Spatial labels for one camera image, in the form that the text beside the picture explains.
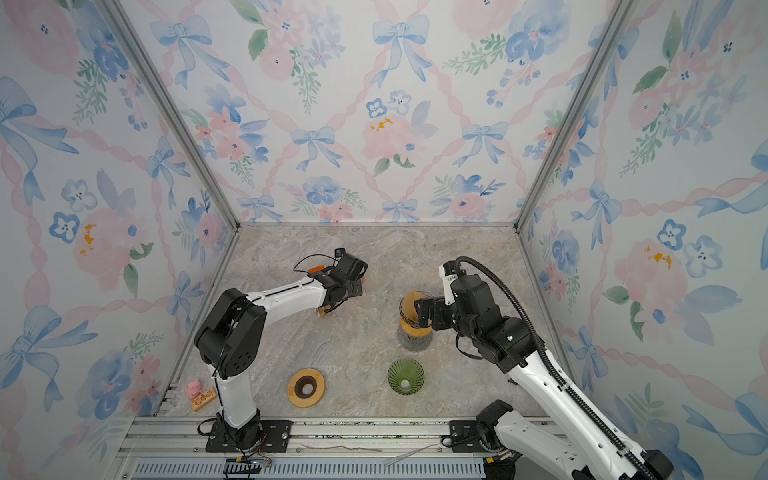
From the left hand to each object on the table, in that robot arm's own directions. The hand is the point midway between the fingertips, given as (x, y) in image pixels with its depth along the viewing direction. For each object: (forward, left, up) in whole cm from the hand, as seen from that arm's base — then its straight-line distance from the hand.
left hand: (355, 281), depth 96 cm
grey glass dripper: (-17, -16, +7) cm, 24 cm away
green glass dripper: (-28, -16, -6) cm, 32 cm away
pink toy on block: (-33, +40, -6) cm, 52 cm away
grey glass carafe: (-19, -18, -3) cm, 27 cm away
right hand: (-16, -21, +16) cm, 31 cm away
